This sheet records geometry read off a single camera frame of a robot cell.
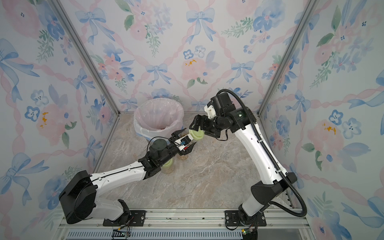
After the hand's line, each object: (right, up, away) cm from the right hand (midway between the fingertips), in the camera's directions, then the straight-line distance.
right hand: (197, 129), depth 68 cm
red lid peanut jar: (-8, -18, +25) cm, 31 cm away
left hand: (-4, -2, +7) cm, 8 cm away
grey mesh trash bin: (-24, -3, +8) cm, 26 cm away
